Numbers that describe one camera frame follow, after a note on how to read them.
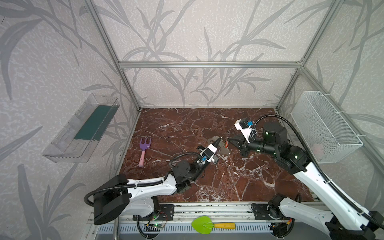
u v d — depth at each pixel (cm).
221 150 71
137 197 44
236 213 75
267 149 52
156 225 71
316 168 43
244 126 53
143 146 97
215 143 60
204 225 69
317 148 73
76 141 63
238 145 59
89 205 44
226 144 65
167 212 74
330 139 62
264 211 74
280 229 72
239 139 57
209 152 51
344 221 39
